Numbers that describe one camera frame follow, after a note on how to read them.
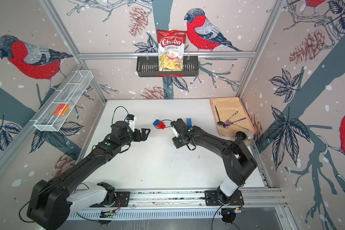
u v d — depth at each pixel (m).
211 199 0.73
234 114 1.10
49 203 0.39
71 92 0.84
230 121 1.05
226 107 1.15
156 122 1.02
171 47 0.85
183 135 0.76
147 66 0.95
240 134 0.86
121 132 0.63
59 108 0.72
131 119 0.72
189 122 1.01
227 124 1.04
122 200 0.73
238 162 0.45
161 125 1.00
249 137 0.86
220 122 1.05
